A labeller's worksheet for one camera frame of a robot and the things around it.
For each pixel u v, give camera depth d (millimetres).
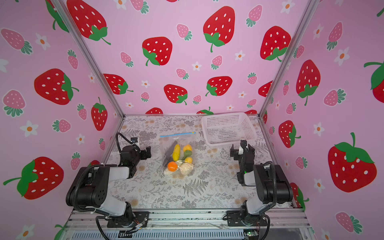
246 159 687
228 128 1120
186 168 855
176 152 955
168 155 980
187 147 955
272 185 420
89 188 464
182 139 1072
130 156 742
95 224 700
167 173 860
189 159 921
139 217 747
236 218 733
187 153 922
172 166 851
